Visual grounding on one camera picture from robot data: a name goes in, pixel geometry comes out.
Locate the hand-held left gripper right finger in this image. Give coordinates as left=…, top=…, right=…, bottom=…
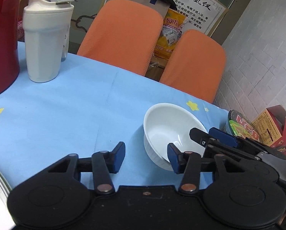
left=167, top=142, right=232, bottom=195

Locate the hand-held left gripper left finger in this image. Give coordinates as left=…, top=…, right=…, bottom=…
left=47, top=141, right=126, bottom=195

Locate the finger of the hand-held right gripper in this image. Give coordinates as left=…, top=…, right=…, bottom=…
left=189, top=128, right=258, bottom=160
left=209, top=127, right=268, bottom=152

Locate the white ceramic bowl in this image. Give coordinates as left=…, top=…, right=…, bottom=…
left=143, top=103, right=208, bottom=172

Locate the green foil instant noodle bowl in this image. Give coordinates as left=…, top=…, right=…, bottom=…
left=225, top=110, right=273, bottom=146

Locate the red cracker box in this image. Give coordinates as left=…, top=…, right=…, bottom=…
left=252, top=105, right=286, bottom=161

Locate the blue cartoon printed tablecloth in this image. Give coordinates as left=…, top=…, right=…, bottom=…
left=0, top=41, right=231, bottom=190

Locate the orange chair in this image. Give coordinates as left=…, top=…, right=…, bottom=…
left=160, top=29, right=227, bottom=103
left=77, top=0, right=164, bottom=76

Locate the yellow snack packet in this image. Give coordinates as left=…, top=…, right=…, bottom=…
left=155, top=8, right=184, bottom=59

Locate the white lidded tumbler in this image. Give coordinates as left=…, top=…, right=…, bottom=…
left=23, top=0, right=74, bottom=83

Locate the red thermos jug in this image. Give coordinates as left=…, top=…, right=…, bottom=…
left=0, top=0, right=21, bottom=100

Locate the white wall poster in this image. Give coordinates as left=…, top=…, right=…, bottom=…
left=161, top=0, right=229, bottom=35

